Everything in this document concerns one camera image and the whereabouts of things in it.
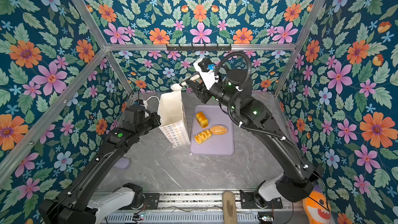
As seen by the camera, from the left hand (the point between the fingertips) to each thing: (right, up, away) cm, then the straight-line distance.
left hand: (163, 115), depth 75 cm
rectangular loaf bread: (+18, -4, +21) cm, 28 cm away
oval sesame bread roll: (+29, -10, +18) cm, 35 cm away
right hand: (+19, +17, -21) cm, 33 cm away
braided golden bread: (+18, -14, +15) cm, 27 cm away
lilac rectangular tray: (+28, -19, +17) cm, 38 cm away
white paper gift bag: (-1, +1, +20) cm, 20 cm away
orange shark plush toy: (+69, -39, -11) cm, 80 cm away
